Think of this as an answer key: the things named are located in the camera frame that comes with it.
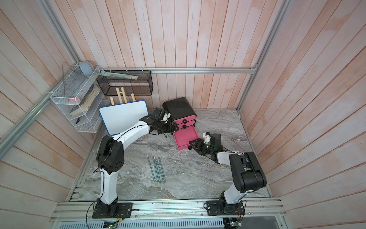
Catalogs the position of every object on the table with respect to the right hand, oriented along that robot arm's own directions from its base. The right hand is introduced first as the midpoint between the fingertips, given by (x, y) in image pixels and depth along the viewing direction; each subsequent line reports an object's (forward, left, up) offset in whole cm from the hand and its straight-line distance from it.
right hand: (191, 143), depth 92 cm
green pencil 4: (-15, +20, -7) cm, 26 cm away
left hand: (+7, +12, +4) cm, 15 cm away
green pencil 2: (-16, +22, -6) cm, 28 cm away
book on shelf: (+19, +61, +27) cm, 69 cm away
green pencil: (-14, +26, -7) cm, 30 cm away
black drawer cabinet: (+21, +8, +11) cm, 25 cm away
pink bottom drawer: (+8, +5, -3) cm, 10 cm away
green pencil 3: (-16, +21, -6) cm, 27 cm away
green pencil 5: (-15, +19, -7) cm, 25 cm away
